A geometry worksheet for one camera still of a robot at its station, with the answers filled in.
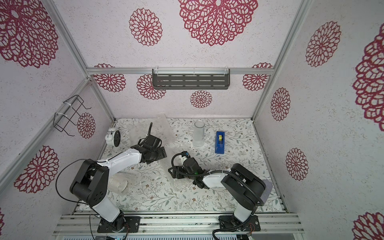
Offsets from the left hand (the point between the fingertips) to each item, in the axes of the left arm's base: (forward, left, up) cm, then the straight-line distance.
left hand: (161, 155), depth 94 cm
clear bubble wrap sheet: (-17, -16, -5) cm, 23 cm away
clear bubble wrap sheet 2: (+27, +4, -6) cm, 28 cm away
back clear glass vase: (+13, -24, +1) cm, 27 cm away
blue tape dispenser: (+10, -38, -1) cm, 39 cm away
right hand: (-10, -8, +1) cm, 12 cm away
